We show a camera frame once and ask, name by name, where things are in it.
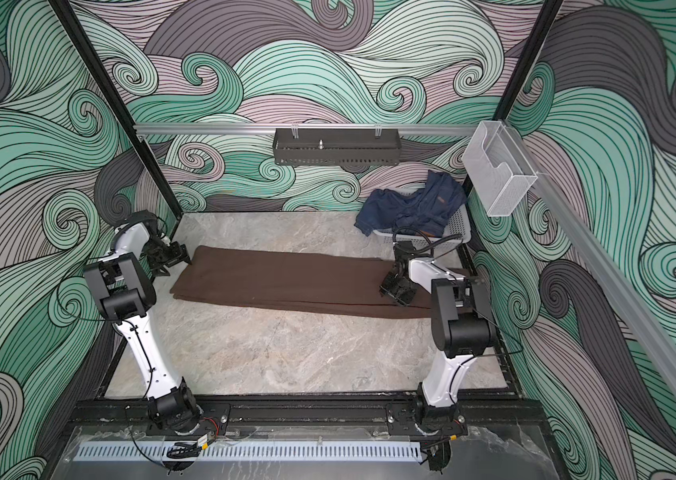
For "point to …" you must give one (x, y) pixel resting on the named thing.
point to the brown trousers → (257, 281)
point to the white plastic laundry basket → (459, 227)
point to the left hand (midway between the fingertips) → (179, 262)
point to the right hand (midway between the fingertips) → (387, 295)
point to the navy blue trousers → (425, 209)
